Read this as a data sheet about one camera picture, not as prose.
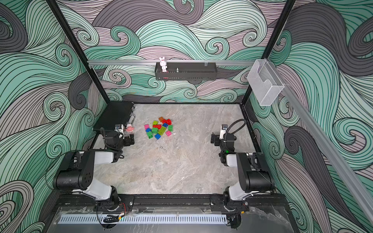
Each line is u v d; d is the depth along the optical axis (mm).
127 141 858
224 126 812
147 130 1010
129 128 1018
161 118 1102
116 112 1279
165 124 1037
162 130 1016
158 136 979
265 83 775
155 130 1014
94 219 697
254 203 744
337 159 483
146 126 1057
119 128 831
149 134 999
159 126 1037
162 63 886
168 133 1006
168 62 922
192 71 951
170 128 1037
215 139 855
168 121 1059
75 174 444
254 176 437
